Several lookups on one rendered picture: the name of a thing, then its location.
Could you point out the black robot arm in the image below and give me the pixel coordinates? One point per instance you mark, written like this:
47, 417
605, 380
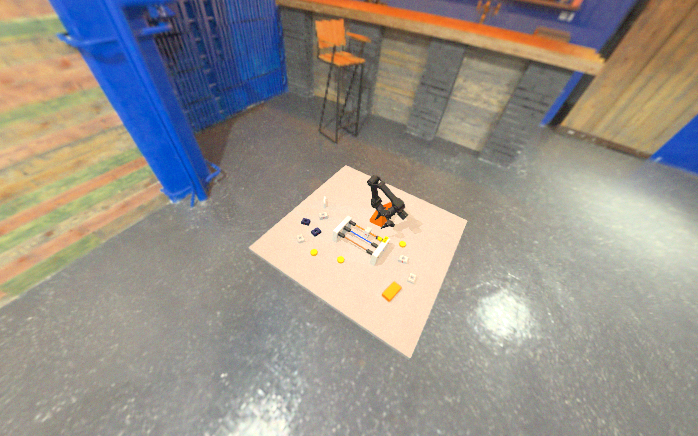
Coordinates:
398, 205

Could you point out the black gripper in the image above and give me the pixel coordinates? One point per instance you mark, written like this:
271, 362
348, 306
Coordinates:
389, 223

